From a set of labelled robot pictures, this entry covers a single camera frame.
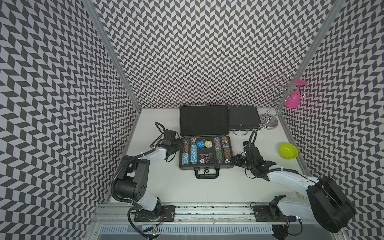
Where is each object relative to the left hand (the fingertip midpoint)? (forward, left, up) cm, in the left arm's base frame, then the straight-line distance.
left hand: (182, 145), depth 95 cm
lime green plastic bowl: (-3, -69, -4) cm, 69 cm away
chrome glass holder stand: (+21, -62, 0) cm, 65 cm away
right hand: (-11, -32, -1) cm, 34 cm away
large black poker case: (-1, -15, +3) cm, 15 cm away
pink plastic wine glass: (+20, -70, +20) cm, 76 cm away
